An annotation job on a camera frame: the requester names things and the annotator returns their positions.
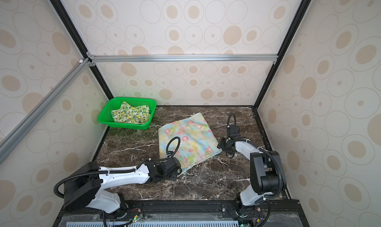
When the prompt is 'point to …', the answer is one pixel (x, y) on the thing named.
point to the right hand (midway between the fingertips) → (227, 146)
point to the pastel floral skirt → (190, 139)
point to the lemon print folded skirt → (139, 115)
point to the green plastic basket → (105, 115)
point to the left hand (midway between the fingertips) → (179, 174)
